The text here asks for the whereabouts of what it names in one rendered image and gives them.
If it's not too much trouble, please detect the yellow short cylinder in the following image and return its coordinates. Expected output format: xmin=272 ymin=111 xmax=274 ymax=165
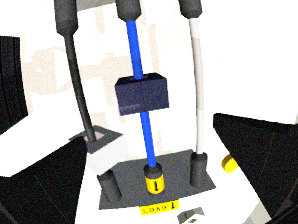
xmin=221 ymin=153 xmax=238 ymax=173

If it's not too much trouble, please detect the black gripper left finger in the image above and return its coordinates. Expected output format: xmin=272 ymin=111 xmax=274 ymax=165
xmin=0 ymin=136 xmax=88 ymax=224

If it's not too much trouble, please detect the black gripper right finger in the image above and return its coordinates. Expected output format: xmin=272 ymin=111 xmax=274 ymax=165
xmin=213 ymin=113 xmax=298 ymax=218

